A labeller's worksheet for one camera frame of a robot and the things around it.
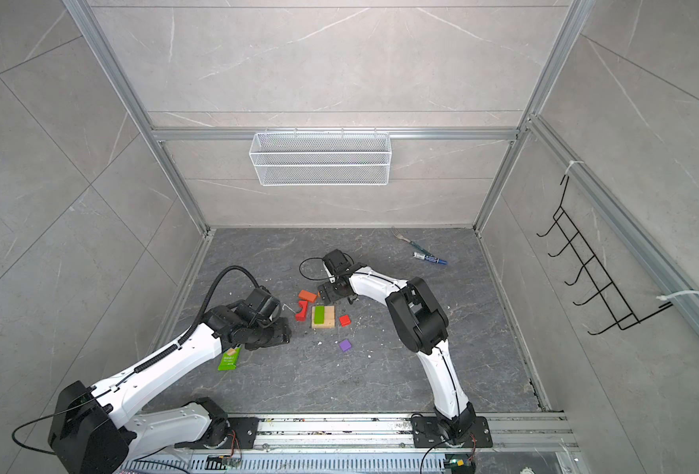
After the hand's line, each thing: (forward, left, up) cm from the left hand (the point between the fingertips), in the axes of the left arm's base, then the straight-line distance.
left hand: (284, 328), depth 81 cm
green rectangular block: (+9, -9, -9) cm, 15 cm away
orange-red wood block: (+16, -5, -10) cm, 20 cm away
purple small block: (-2, -17, -10) cm, 20 cm away
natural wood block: (+7, -12, -9) cm, 17 cm away
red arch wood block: (+8, -3, -9) cm, 12 cm away
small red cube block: (+7, -17, -11) cm, 21 cm away
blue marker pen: (+31, -50, -10) cm, 60 cm away
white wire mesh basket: (+52, -10, +21) cm, 57 cm away
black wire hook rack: (-10, -74, +23) cm, 78 cm away
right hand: (+19, -14, -10) cm, 26 cm away
